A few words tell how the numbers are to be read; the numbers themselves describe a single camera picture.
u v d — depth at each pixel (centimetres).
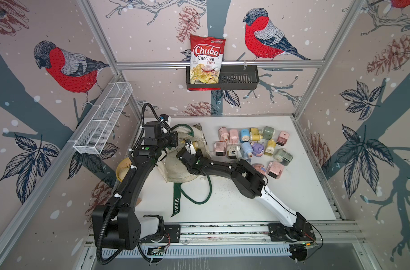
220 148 98
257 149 95
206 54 83
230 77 107
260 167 88
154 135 60
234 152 95
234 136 101
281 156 95
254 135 106
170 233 73
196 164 76
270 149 95
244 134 101
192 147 90
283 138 102
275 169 88
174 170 93
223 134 102
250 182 61
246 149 95
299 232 63
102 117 78
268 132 104
